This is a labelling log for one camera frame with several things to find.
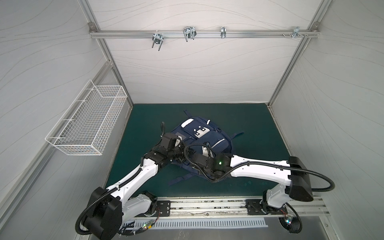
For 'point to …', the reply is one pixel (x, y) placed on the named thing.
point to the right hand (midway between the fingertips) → (203, 161)
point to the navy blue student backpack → (190, 134)
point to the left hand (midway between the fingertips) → (198, 148)
